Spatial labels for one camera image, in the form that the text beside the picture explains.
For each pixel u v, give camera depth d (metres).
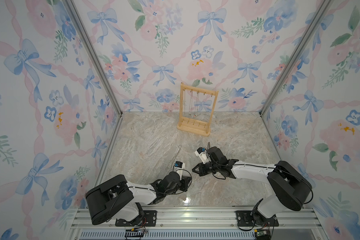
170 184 0.65
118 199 0.44
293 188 0.45
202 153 0.80
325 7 0.69
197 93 0.84
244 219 0.73
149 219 0.74
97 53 0.87
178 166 0.76
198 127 1.03
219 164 0.69
